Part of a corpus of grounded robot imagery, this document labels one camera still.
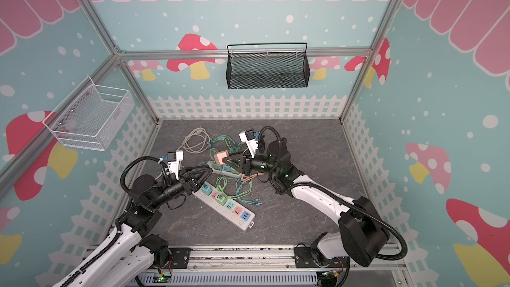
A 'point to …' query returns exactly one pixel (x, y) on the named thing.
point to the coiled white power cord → (196, 142)
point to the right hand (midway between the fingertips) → (225, 159)
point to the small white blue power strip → (224, 169)
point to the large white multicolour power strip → (238, 215)
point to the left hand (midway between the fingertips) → (211, 173)
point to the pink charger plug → (219, 157)
